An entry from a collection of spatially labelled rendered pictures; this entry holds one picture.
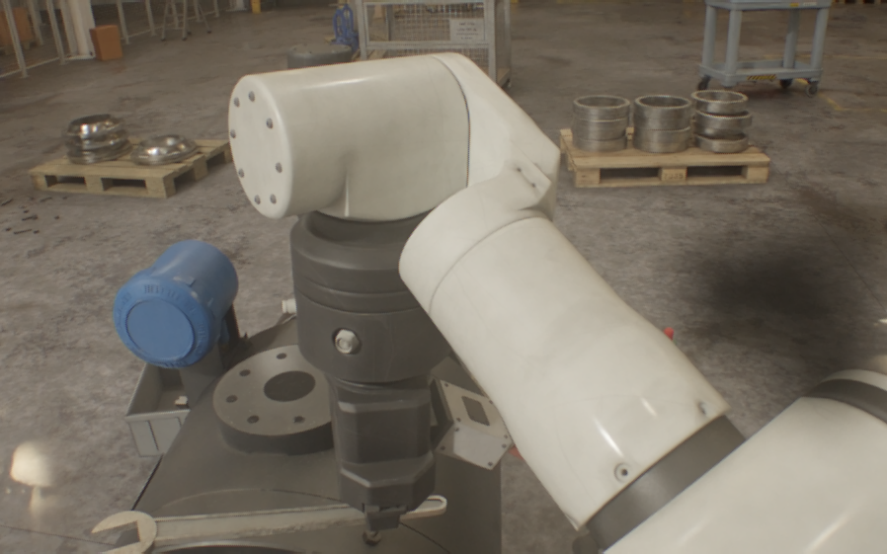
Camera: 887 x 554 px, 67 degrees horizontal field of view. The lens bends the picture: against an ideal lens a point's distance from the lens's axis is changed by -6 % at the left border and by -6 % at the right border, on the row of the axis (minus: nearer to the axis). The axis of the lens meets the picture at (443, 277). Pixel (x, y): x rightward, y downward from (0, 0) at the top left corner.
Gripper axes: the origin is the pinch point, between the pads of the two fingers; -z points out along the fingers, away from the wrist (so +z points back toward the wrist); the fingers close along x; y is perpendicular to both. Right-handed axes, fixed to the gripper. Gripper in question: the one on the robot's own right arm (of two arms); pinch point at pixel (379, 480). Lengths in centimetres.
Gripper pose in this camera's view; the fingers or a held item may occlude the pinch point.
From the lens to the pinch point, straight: 47.0
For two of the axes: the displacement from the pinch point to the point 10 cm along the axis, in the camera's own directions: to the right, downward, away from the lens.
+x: -2.0, -4.6, 8.7
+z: 0.3, -8.9, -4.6
